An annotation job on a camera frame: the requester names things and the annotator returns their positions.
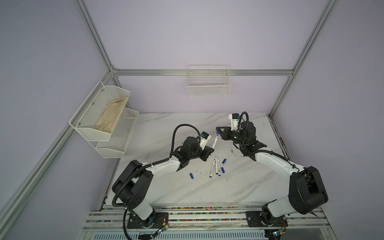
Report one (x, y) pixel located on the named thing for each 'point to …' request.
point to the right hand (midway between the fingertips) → (216, 128)
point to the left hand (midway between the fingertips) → (212, 150)
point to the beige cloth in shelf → (108, 119)
